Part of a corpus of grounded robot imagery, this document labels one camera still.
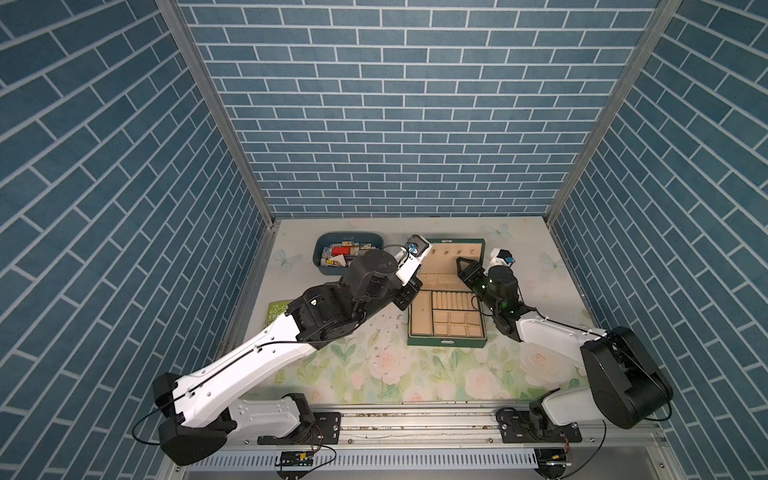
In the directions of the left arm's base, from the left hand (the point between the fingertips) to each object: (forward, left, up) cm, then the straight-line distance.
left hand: (427, 268), depth 62 cm
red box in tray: (+32, +28, -34) cm, 54 cm away
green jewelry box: (+6, -10, -31) cm, 34 cm away
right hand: (+16, -13, -19) cm, 28 cm away
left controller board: (-30, +30, -39) cm, 57 cm away
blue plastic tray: (+37, +20, -34) cm, 54 cm away
